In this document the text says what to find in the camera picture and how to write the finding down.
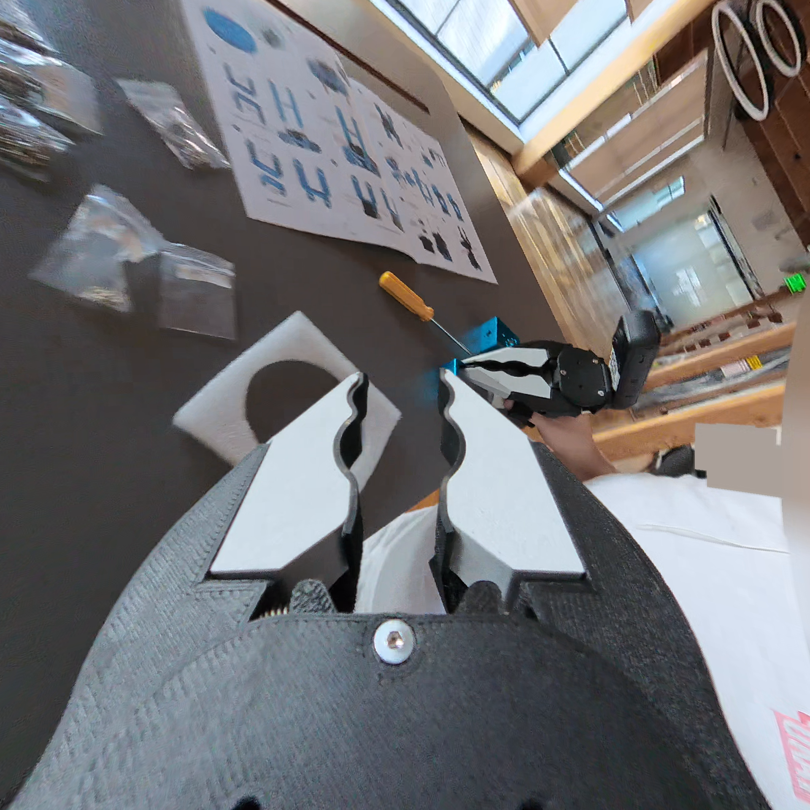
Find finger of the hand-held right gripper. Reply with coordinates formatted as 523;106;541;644
465;367;558;406
461;340;561;374

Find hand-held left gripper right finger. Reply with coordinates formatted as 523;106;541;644
429;369;587;613

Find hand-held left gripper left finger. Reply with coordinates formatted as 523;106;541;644
208;372;371;613

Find blue metal U bracket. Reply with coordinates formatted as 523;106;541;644
440;315;521;375

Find white foam square with hole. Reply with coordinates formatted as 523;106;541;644
172;311;402;488

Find small clear zip bag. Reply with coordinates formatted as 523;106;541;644
130;243;239;343

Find person's right forearm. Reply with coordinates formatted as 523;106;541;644
544;424;618;482

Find dark grey desk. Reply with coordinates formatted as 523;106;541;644
0;0;570;779

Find person's right hand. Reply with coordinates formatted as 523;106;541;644
500;395;573;444

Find person's white shirt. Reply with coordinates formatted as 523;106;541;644
354;471;810;810

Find printed assembly instruction sheet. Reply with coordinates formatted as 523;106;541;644
180;0;499;284

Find clear bag of small nuts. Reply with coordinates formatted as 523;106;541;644
28;185;167;314

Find clear bag of small screws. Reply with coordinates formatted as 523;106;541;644
0;41;103;137
0;101;76;183
116;78;230;172
0;0;58;54

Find yellow handled screwdriver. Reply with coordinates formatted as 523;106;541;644
378;271;472;355

